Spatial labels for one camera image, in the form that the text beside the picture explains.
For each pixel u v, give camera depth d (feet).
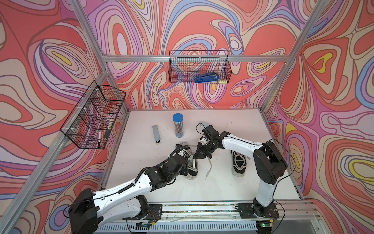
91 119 2.57
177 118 2.96
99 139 2.39
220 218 2.40
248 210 2.41
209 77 2.97
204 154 2.57
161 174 1.85
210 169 2.90
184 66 3.13
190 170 2.61
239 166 2.68
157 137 3.18
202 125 3.66
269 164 1.59
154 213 2.38
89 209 1.31
